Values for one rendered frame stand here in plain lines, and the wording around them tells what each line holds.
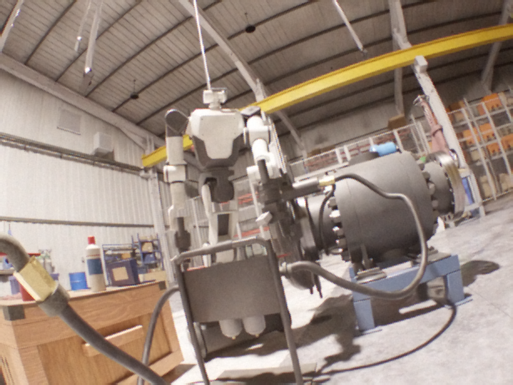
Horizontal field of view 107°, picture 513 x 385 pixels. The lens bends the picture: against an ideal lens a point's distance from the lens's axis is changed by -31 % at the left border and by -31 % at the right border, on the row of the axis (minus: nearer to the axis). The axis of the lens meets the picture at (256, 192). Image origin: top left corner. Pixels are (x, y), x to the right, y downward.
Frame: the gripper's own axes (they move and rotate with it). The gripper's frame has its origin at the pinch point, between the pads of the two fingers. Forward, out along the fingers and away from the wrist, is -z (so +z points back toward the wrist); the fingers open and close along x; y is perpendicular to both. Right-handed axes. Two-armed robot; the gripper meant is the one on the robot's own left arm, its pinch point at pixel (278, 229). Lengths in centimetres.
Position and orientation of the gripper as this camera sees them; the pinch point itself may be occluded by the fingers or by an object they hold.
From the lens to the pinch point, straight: 103.9
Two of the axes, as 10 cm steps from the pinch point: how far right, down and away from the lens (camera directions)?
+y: -7.1, 0.0, -7.0
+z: -2.2, -9.5, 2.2
